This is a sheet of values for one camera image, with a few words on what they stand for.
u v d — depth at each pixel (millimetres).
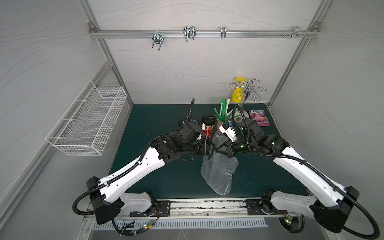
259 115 1108
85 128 679
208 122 878
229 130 626
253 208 729
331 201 387
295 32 765
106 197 378
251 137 522
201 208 748
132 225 717
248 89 904
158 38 797
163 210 729
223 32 780
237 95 1113
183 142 490
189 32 765
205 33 777
